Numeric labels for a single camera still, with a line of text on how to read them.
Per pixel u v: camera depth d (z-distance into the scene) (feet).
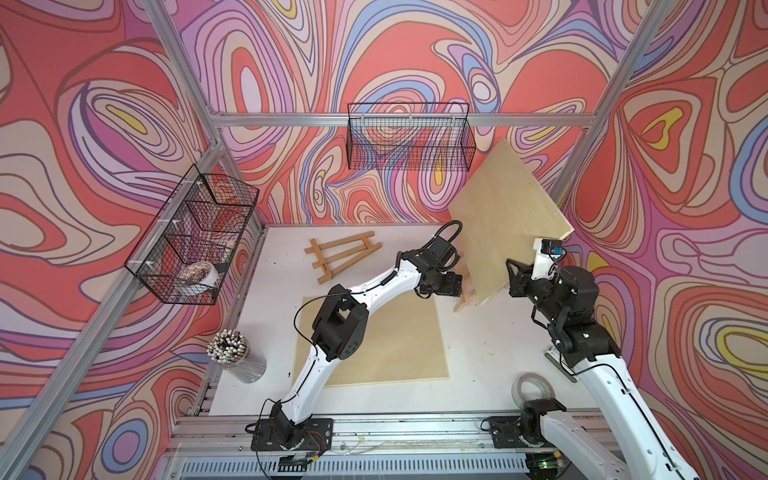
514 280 2.22
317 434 2.39
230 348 2.29
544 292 1.98
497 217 2.67
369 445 2.39
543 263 2.08
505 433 2.40
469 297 2.90
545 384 2.57
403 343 2.91
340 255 3.65
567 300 1.71
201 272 2.36
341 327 1.89
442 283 2.65
